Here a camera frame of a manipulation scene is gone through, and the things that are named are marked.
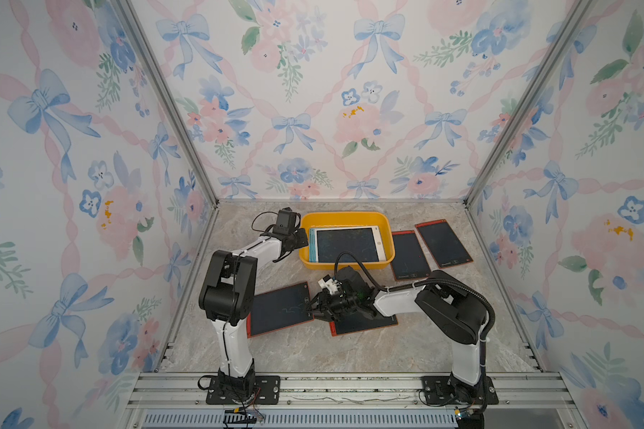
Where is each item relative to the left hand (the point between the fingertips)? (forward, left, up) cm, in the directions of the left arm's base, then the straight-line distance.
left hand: (305, 235), depth 101 cm
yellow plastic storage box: (+11, -17, -3) cm, 20 cm away
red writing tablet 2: (-30, -18, -8) cm, 36 cm away
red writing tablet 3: (-26, +8, -6) cm, 28 cm away
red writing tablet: (-7, -40, -6) cm, 41 cm away
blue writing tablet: (+2, -23, -6) cm, 24 cm away
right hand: (-27, +1, -3) cm, 28 cm away
